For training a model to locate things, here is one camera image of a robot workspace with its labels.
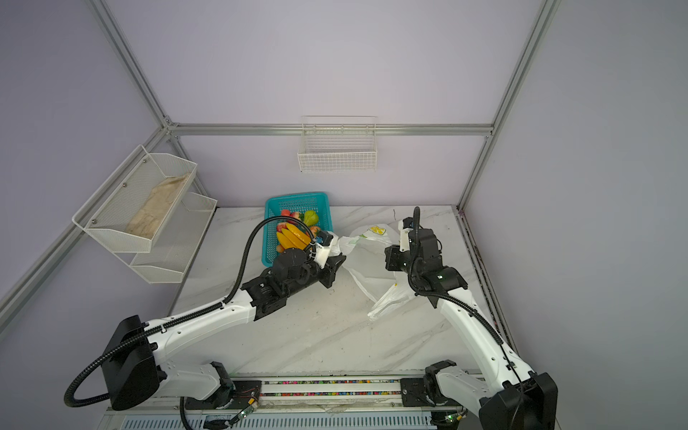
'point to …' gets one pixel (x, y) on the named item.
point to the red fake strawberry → (295, 214)
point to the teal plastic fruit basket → (317, 202)
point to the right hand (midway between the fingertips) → (384, 248)
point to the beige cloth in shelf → (150, 215)
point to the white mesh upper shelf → (133, 206)
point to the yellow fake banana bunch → (292, 237)
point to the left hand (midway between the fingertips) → (342, 256)
